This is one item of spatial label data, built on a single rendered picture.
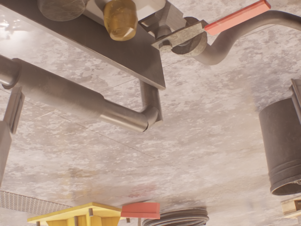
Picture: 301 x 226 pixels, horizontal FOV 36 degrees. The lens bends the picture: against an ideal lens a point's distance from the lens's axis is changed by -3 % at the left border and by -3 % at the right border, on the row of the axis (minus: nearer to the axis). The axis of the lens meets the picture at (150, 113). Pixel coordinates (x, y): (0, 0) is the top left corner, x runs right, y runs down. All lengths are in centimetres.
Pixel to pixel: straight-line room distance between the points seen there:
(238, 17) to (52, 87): 23
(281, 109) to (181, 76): 57
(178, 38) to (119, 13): 11
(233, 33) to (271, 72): 104
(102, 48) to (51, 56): 96
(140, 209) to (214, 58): 282
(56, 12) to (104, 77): 121
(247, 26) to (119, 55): 36
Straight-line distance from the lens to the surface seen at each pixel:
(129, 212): 352
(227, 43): 77
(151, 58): 65
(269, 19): 100
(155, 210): 342
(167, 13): 60
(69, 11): 46
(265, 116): 216
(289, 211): 455
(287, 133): 208
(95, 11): 55
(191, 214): 400
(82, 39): 53
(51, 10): 46
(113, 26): 52
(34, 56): 151
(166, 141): 234
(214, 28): 57
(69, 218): 367
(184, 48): 66
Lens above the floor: 78
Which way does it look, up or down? 23 degrees down
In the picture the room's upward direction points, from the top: 171 degrees clockwise
